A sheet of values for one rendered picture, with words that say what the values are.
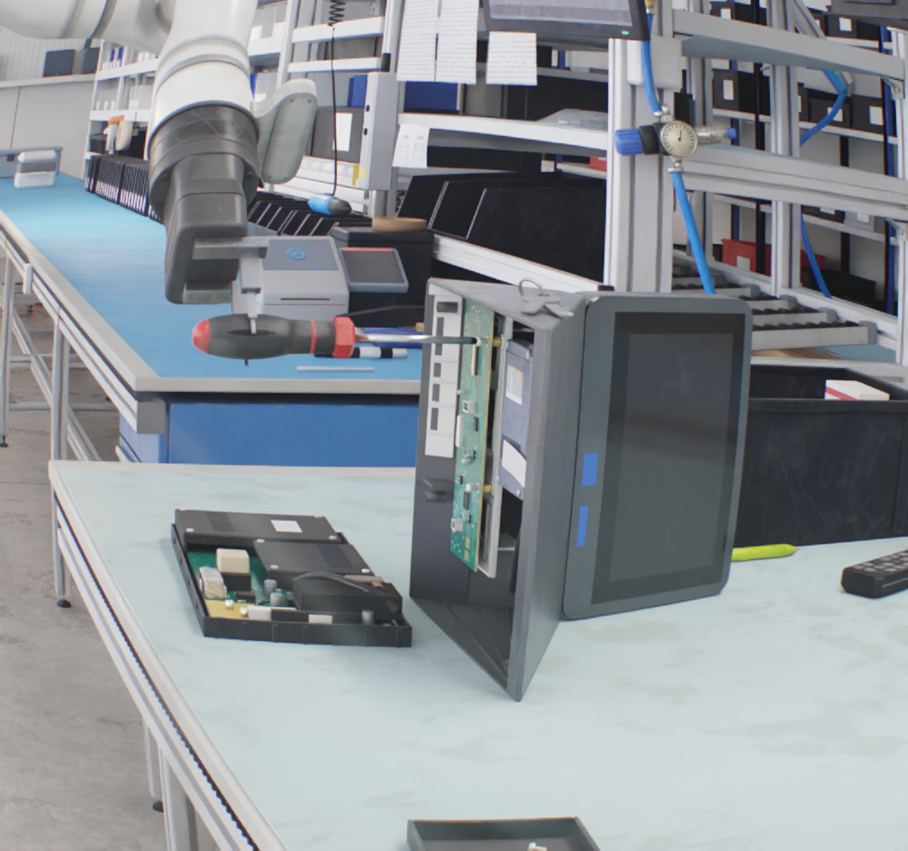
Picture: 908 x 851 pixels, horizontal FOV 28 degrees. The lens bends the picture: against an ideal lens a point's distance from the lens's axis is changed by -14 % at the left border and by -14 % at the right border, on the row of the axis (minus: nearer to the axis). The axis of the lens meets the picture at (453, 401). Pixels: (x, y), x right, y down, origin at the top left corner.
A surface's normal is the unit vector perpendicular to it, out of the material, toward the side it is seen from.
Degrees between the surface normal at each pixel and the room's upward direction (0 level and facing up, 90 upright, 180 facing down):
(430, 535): 90
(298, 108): 133
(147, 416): 90
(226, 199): 43
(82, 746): 0
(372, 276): 32
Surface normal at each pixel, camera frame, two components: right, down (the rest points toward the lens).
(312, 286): 0.25, -0.65
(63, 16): 0.29, 0.66
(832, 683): 0.06, -0.99
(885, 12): -0.95, 0.04
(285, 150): 0.14, 0.79
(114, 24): 0.29, 0.84
